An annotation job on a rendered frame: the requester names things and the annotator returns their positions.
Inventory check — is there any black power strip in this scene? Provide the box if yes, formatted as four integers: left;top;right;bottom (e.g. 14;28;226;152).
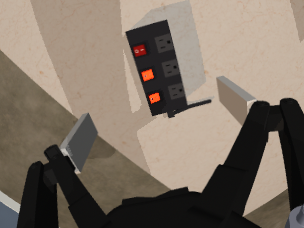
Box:
125;20;212;118

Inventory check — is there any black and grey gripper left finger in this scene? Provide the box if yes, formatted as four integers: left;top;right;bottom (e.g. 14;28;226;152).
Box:
17;112;116;228

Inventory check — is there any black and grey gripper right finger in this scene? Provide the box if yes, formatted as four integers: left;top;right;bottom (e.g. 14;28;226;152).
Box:
175;76;304;228

